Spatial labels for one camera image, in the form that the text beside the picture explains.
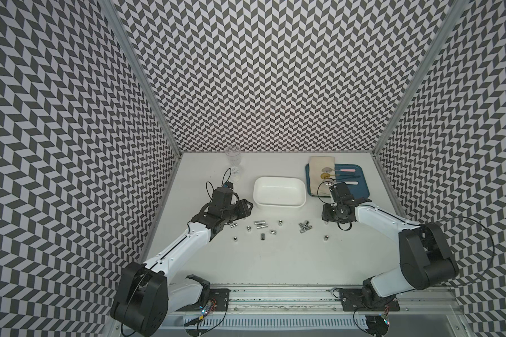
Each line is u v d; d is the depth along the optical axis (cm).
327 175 108
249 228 89
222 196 64
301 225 91
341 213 67
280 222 91
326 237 86
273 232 89
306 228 90
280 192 99
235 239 86
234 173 104
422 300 75
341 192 74
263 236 87
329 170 110
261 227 89
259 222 91
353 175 108
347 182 105
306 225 91
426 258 44
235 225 89
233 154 113
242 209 74
